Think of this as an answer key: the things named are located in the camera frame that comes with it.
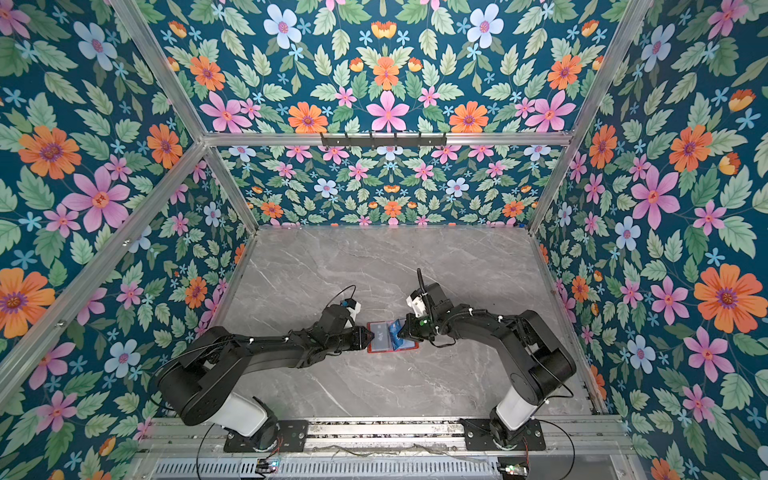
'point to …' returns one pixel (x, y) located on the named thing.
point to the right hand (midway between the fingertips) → (397, 332)
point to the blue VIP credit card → (395, 330)
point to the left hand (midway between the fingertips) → (377, 332)
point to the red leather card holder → (382, 341)
